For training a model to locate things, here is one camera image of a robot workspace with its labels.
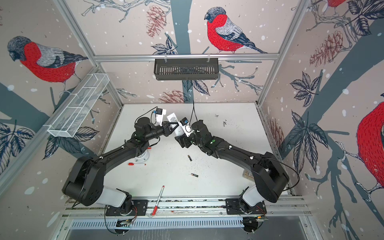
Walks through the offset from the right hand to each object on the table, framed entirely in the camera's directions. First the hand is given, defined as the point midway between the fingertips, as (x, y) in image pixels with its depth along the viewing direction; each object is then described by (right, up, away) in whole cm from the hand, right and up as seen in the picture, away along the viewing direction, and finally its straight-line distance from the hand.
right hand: (179, 135), depth 81 cm
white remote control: (-1, +2, -2) cm, 3 cm away
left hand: (-1, +6, -3) cm, 7 cm away
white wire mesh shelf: (-53, +7, -10) cm, 55 cm away
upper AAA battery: (+5, -15, +9) cm, 19 cm away
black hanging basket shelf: (+1, +45, +25) cm, 52 cm away
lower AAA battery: (+8, -23, +3) cm, 25 cm away
